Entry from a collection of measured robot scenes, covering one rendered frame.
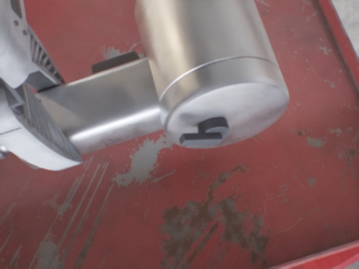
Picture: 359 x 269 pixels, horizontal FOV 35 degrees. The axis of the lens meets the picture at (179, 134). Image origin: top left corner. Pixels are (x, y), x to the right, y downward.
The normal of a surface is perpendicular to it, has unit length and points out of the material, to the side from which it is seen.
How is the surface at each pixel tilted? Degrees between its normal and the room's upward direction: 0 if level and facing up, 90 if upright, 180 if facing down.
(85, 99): 13
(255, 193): 0
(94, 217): 0
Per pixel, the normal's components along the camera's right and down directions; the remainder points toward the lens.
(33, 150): 0.25, 0.90
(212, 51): -0.18, -0.41
